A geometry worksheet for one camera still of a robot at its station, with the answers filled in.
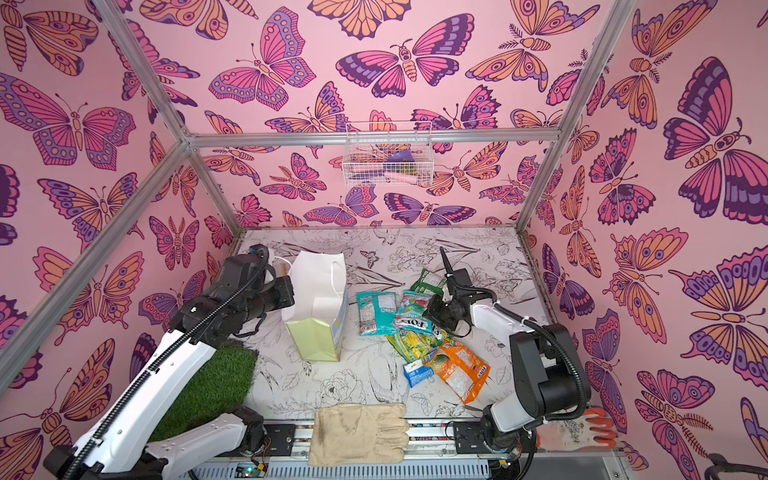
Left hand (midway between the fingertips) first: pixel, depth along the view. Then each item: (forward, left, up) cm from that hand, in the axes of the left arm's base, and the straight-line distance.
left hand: (296, 282), depth 72 cm
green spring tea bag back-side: (+16, -36, -24) cm, 46 cm away
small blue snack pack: (-13, -30, -26) cm, 41 cm away
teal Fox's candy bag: (+3, -29, -23) cm, 37 cm away
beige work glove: (-28, -15, -27) cm, 41 cm away
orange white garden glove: (-27, -71, -25) cm, 80 cm away
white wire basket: (+45, -22, +7) cm, 51 cm away
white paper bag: (+5, +1, -27) cm, 28 cm away
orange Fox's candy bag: (-14, -43, -24) cm, 51 cm away
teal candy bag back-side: (+5, -18, -25) cm, 31 cm away
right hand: (+4, -33, -21) cm, 40 cm away
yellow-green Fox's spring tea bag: (-6, -30, -24) cm, 39 cm away
